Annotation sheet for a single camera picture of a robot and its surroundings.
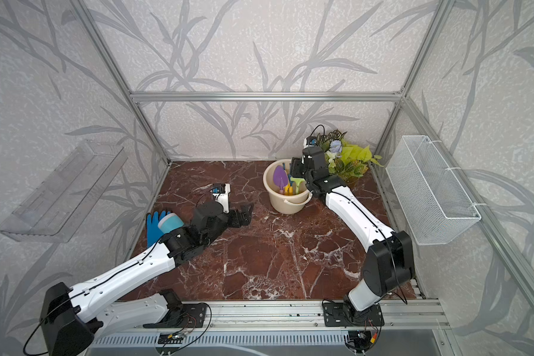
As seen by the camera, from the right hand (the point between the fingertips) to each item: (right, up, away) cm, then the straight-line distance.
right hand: (299, 158), depth 84 cm
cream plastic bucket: (-2, -18, +1) cm, 18 cm away
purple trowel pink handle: (-7, -7, +15) cm, 18 cm away
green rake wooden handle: (0, -9, +14) cm, 16 cm away
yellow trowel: (-4, -13, +15) cm, 20 cm away
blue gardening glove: (-60, -30, +8) cm, 68 cm away
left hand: (-20, -17, -8) cm, 27 cm away
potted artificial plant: (+21, 0, +8) cm, 22 cm away
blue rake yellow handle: (-4, -6, +2) cm, 7 cm away
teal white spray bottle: (-52, -26, +5) cm, 58 cm away
